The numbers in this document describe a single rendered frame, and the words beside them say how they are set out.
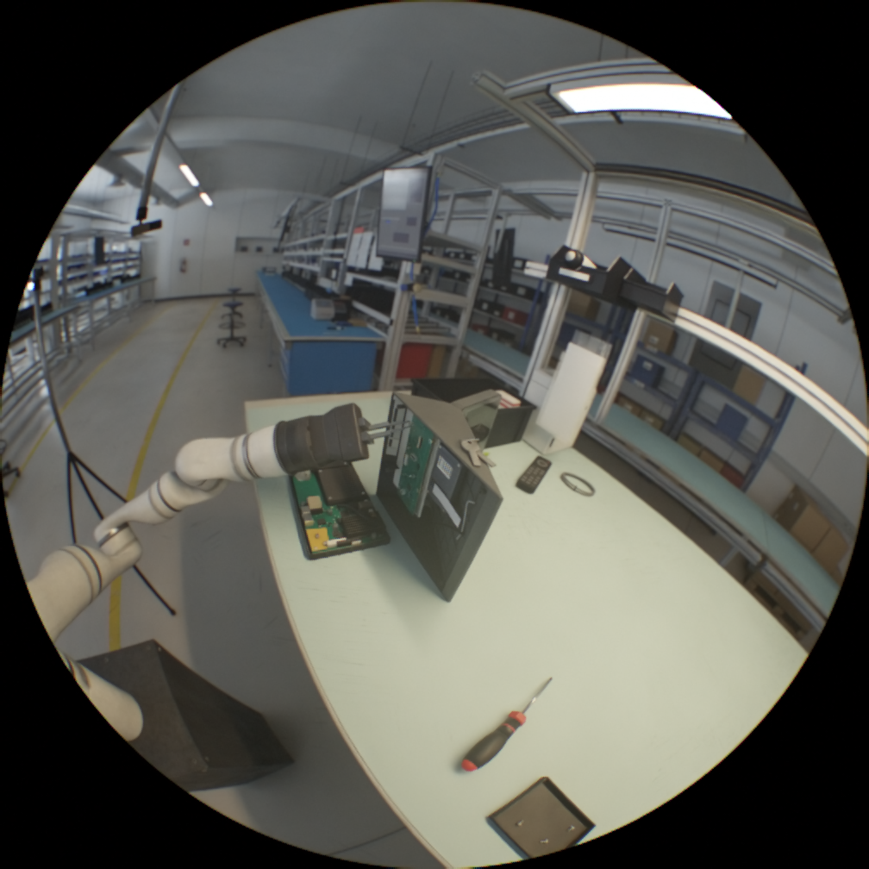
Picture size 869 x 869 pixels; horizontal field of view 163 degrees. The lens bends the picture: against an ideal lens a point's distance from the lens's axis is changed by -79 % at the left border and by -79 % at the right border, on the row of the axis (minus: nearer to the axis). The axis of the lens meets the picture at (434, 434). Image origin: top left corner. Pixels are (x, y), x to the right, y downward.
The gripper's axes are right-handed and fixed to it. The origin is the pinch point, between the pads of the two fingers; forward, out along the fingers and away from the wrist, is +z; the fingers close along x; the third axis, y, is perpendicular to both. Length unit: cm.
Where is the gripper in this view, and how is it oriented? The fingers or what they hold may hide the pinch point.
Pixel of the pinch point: (409, 423)
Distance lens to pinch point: 43.2
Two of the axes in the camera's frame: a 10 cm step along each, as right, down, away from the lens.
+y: 0.0, -1.4, -9.9
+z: 9.8, -2.1, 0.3
